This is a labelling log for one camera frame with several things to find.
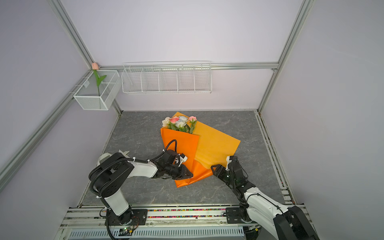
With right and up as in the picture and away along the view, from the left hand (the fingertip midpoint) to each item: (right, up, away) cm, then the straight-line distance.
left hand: (191, 178), depth 84 cm
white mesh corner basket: (-59, +56, +20) cm, 84 cm away
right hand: (+13, +5, +2) cm, 14 cm away
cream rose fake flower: (-20, +33, +24) cm, 46 cm away
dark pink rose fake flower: (-14, +35, +24) cm, 44 cm away
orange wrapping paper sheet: (+9, +16, +14) cm, 23 cm away
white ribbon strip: (-46, +12, +14) cm, 49 cm away
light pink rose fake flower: (-1, +35, +27) cm, 44 cm away
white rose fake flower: (-8, +33, +21) cm, 40 cm away
